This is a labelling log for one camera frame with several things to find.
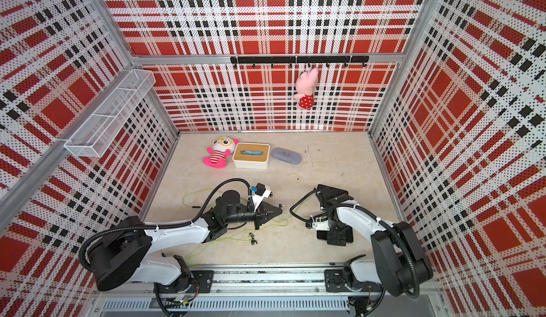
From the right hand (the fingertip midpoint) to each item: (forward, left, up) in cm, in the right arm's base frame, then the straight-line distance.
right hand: (343, 227), depth 85 cm
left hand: (+1, +24, +14) cm, 28 cm away
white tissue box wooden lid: (+39, +42, +2) cm, 57 cm away
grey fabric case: (+36, +23, +1) cm, 43 cm away
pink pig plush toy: (+50, +14, +34) cm, 62 cm away
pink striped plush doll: (+37, +56, +6) cm, 68 cm away
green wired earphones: (-4, +38, 0) cm, 39 cm away
